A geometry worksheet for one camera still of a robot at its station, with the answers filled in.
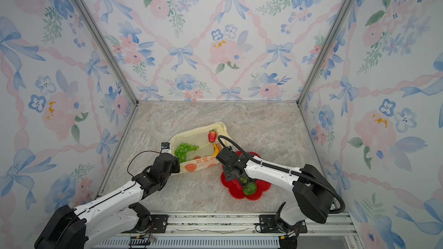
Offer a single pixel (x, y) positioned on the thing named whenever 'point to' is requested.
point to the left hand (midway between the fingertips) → (177, 156)
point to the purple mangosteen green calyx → (244, 180)
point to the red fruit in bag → (212, 136)
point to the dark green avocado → (250, 188)
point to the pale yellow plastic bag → (201, 158)
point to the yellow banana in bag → (216, 151)
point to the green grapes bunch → (182, 149)
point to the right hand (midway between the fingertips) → (232, 172)
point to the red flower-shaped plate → (236, 188)
